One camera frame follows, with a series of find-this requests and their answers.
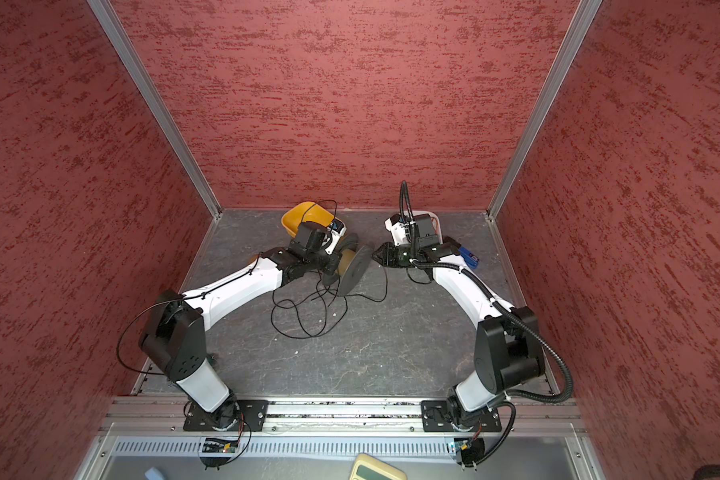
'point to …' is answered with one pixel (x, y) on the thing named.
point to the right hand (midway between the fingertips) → (373, 260)
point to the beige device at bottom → (367, 467)
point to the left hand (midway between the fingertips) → (336, 257)
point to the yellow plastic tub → (310, 212)
